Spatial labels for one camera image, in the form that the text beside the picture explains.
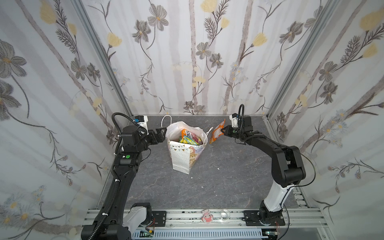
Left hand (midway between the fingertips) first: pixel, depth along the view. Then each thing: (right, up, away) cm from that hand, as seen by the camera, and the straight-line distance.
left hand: (157, 125), depth 74 cm
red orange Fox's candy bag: (+13, -4, +13) cm, 18 cm away
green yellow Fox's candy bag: (+14, -7, +3) cm, 16 cm away
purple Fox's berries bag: (+20, -8, +9) cm, 23 cm away
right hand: (+34, +1, +19) cm, 39 cm away
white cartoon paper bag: (+12, -16, +3) cm, 20 cm away
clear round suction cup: (+34, -47, +3) cm, 58 cm away
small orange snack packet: (+33, -4, +23) cm, 41 cm away
